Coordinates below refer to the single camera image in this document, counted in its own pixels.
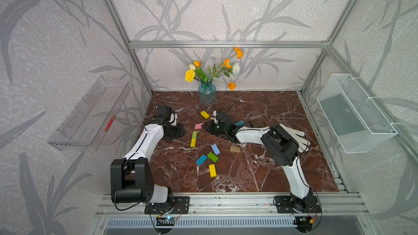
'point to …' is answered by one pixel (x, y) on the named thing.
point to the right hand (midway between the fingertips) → (200, 125)
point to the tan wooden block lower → (235, 149)
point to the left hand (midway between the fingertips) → (181, 132)
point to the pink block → (198, 126)
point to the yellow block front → (213, 171)
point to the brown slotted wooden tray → (258, 121)
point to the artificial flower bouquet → (195, 73)
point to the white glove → (302, 143)
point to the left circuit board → (167, 221)
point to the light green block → (194, 135)
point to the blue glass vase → (207, 93)
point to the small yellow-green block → (192, 143)
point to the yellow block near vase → (205, 115)
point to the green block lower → (212, 156)
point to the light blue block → (215, 149)
